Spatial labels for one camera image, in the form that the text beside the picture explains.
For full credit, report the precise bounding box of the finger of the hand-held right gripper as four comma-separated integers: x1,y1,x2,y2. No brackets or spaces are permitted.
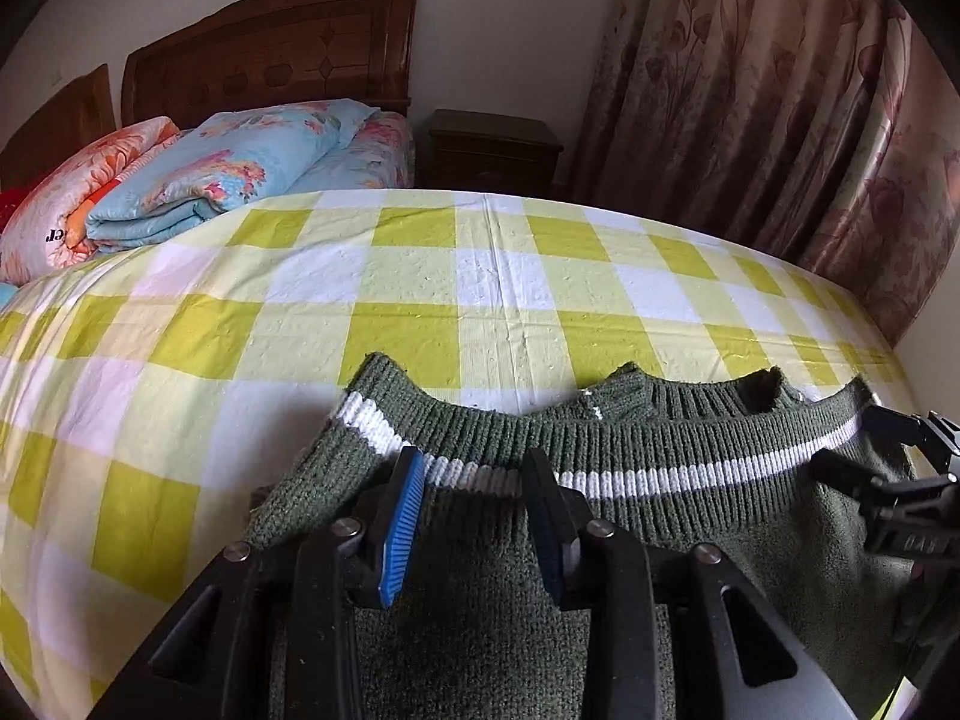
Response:
862,405,935,460
808,450,912,505

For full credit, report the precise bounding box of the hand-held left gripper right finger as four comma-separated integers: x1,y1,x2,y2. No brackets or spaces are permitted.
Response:
521,448,863,720

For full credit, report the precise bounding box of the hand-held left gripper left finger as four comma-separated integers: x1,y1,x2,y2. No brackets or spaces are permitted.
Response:
90,446,427,720

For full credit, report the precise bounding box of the green knitted sweater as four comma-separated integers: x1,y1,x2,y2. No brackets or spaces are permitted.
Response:
244,351,960,720

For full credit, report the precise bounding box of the bed with yellow checked sheet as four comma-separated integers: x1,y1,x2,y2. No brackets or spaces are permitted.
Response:
0,187,912,720

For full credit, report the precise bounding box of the pink floral curtain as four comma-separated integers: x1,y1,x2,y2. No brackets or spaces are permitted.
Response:
566,0,960,346

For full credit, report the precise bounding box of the pink floral bed sheet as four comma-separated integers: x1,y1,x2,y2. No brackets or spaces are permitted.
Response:
289,111,416,197

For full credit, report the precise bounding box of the dark wooden nightstand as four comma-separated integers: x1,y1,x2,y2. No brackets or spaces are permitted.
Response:
427,109,563,197

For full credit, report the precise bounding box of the blue floral quilt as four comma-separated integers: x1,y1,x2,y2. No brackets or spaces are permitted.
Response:
86,101,380,252

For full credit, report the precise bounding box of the pink orange floral quilt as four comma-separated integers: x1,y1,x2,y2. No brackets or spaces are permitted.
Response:
0,116,181,286

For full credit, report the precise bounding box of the large carved wooden headboard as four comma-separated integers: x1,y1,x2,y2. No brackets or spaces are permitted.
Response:
121,0,419,130

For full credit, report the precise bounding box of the small wooden headboard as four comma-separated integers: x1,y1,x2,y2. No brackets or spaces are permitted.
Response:
0,64,115,190

